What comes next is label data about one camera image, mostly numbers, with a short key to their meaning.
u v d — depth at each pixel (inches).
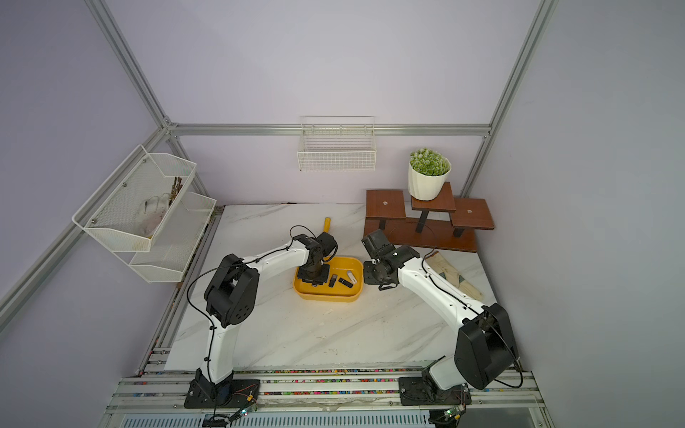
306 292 35.3
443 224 42.8
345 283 37.6
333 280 37.6
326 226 43.7
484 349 16.4
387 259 23.0
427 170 32.3
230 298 21.1
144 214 30.1
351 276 38.2
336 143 37.9
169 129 36.5
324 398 28.9
